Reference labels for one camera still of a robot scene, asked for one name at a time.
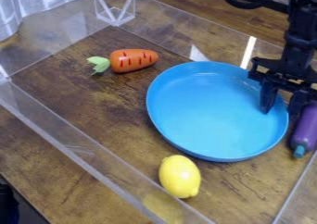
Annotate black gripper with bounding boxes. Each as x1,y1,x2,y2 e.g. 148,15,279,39
249,33,317,119

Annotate purple toy eggplant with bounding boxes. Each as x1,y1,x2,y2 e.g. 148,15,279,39
292,101,317,158

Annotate blue round tray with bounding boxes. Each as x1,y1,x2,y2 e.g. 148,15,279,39
146,61,289,162

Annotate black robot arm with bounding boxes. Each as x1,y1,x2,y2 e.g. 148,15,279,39
249,0,317,118

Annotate yellow toy lemon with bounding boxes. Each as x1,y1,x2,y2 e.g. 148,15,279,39
158,155,202,198

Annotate orange toy carrot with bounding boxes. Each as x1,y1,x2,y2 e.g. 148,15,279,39
87,49,159,74

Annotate clear acrylic enclosure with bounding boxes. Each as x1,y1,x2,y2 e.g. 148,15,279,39
0,0,317,224

